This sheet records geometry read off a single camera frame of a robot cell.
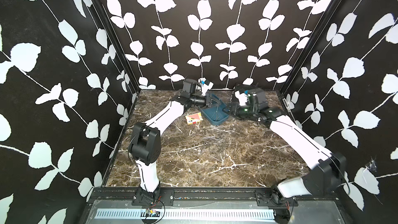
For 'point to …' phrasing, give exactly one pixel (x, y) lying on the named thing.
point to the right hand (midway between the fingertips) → (224, 108)
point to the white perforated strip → (179, 215)
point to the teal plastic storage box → (214, 114)
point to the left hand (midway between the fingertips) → (221, 100)
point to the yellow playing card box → (194, 118)
